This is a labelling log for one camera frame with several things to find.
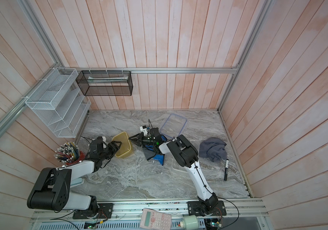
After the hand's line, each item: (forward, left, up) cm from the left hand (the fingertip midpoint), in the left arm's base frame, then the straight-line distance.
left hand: (121, 146), depth 93 cm
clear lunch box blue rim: (-20, -34, +21) cm, 45 cm away
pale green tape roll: (-41, -40, +4) cm, 57 cm away
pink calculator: (-40, -23, -3) cm, 46 cm away
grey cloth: (-2, -60, +2) cm, 60 cm away
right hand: (+3, -5, +4) cm, 7 cm away
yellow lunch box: (-4, -4, +2) cm, 6 cm away
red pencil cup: (-11, +23, +12) cm, 29 cm away
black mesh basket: (+44, +16, +19) cm, 50 cm away
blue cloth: (-7, -26, -1) cm, 27 cm away
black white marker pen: (-12, -68, -4) cm, 69 cm away
